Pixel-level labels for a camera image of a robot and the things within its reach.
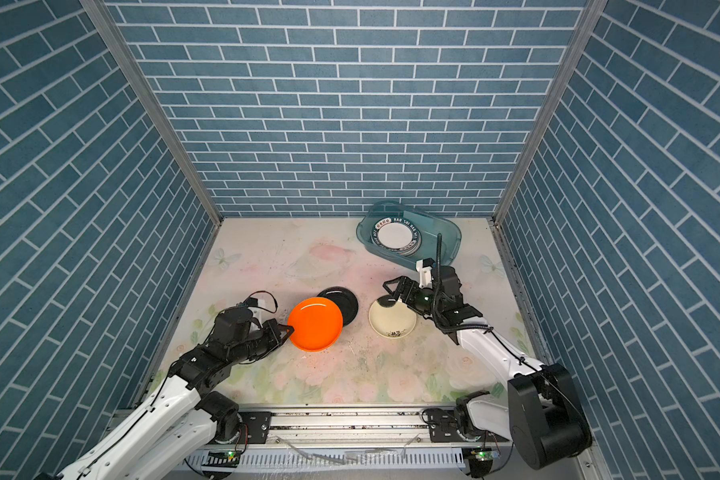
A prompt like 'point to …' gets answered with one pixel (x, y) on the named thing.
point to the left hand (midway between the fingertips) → (297, 330)
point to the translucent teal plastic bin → (429, 224)
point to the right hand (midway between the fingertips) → (389, 286)
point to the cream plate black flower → (395, 322)
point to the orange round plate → (317, 323)
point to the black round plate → (346, 300)
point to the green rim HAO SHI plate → (398, 236)
